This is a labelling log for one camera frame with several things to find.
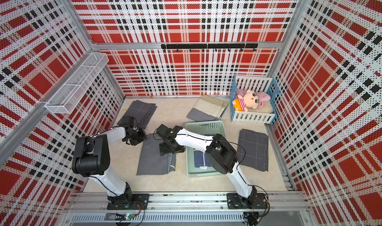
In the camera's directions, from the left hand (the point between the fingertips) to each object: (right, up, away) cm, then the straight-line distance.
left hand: (148, 137), depth 97 cm
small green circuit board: (+1, -33, -28) cm, 43 cm away
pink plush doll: (+67, +26, -1) cm, 72 cm away
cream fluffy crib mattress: (+82, +20, +6) cm, 84 cm away
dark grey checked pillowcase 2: (-10, +16, +14) cm, 24 cm away
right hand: (+17, -7, -11) cm, 21 cm away
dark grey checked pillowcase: (+67, -7, -6) cm, 68 cm away
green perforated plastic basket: (+42, +6, +3) cm, 43 cm away
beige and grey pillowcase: (+40, +19, +15) cm, 47 cm away
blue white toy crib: (+86, +37, +14) cm, 95 cm away
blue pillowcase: (+34, -11, -11) cm, 37 cm away
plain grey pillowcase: (+5, -13, -10) cm, 18 cm away
